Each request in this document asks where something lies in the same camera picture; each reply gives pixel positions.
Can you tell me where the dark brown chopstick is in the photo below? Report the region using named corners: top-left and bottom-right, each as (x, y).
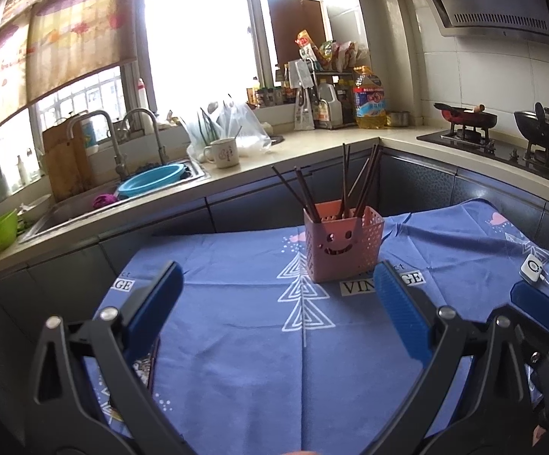
top-left (271, 166), bottom-right (307, 214)
top-left (295, 168), bottom-right (322, 224)

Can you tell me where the white small device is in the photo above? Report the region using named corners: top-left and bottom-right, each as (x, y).
top-left (519, 254), bottom-right (543, 286)

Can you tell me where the pink perforated utensil holder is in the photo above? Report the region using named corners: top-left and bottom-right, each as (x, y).
top-left (304, 200), bottom-right (384, 284)

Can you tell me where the blue patterned tablecloth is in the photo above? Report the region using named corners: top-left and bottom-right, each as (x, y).
top-left (103, 199), bottom-right (549, 454)

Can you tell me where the stainless steel sink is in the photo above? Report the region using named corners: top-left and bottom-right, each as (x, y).
top-left (19, 158), bottom-right (208, 243)

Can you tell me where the blue plastic basin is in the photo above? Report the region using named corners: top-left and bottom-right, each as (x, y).
top-left (116, 163), bottom-right (186, 199)

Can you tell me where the chrome sink faucet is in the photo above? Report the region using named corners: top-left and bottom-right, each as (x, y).
top-left (67, 109), bottom-right (130, 181)

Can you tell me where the green plastic bowl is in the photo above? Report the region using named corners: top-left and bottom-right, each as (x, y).
top-left (0, 210), bottom-right (17, 252)

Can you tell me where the wooden cutting board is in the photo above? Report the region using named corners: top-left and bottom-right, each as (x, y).
top-left (42, 115), bottom-right (97, 202)

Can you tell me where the white ceramic mug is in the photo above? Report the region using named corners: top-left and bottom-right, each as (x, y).
top-left (203, 138), bottom-right (239, 168)

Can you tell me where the black gas stove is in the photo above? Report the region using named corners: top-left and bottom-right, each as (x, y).
top-left (417, 129), bottom-right (549, 181)

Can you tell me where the small metal bowl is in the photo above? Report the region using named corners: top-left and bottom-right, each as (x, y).
top-left (386, 111), bottom-right (411, 127)

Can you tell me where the red frying pan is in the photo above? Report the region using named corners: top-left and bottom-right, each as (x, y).
top-left (433, 103), bottom-right (497, 129)

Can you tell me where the clear plastic bag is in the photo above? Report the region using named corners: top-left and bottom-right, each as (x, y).
top-left (183, 101), bottom-right (272, 162)

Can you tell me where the black wok with lid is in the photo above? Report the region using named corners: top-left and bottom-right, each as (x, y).
top-left (514, 102), bottom-right (549, 150)

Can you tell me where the yellow cooking oil bottle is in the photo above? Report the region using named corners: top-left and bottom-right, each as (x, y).
top-left (353, 66), bottom-right (387, 129)

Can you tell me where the white plastic jug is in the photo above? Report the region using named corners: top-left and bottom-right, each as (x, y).
top-left (314, 79), bottom-right (343, 129)

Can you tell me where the metal spice rack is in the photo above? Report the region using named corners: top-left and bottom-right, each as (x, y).
top-left (312, 71), bottom-right (357, 130)

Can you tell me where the cleaver knife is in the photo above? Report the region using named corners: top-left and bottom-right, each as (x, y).
top-left (288, 60), bottom-right (313, 89)

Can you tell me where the patterned roller blind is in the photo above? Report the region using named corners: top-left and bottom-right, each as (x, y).
top-left (0, 0), bottom-right (137, 126)

